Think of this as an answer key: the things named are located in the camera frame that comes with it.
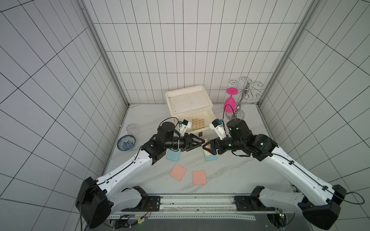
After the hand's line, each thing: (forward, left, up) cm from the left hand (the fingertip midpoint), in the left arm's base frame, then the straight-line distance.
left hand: (200, 146), depth 66 cm
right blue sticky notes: (+5, -8, -26) cm, 28 cm away
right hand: (0, -1, -1) cm, 1 cm away
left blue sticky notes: (+6, +15, -25) cm, 30 cm away
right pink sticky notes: (-7, -1, -26) cm, 27 cm away
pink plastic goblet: (+37, -23, -6) cm, 44 cm away
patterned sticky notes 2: (-2, -3, +3) cm, 5 cm away
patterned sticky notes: (+20, 0, -10) cm, 23 cm away
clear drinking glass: (+21, +43, -19) cm, 52 cm away
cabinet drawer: (+11, -3, -5) cm, 12 cm away
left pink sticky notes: (-4, +12, -26) cm, 29 cm away
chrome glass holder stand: (+39, -33, -1) cm, 51 cm away
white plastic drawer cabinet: (+27, +3, -3) cm, 27 cm away
